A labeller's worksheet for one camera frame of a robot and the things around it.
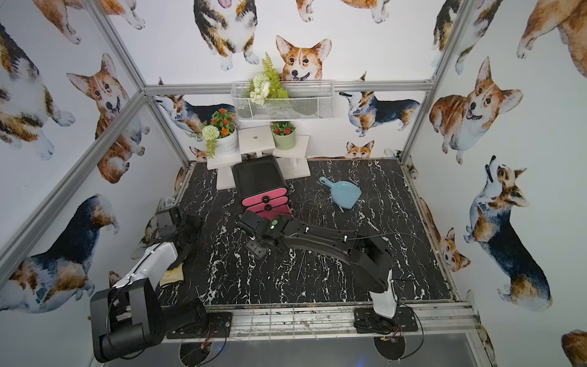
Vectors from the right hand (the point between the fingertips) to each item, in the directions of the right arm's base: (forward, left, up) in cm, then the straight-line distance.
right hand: (256, 241), depth 79 cm
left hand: (+13, +23, -1) cm, 26 cm away
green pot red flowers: (+43, -8, +11) cm, 45 cm away
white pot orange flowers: (+41, +16, +16) cm, 47 cm away
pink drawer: (+16, +1, -3) cm, 16 cm away
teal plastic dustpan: (+30, -35, -14) cm, 48 cm away
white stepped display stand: (+43, +4, +9) cm, 44 cm away
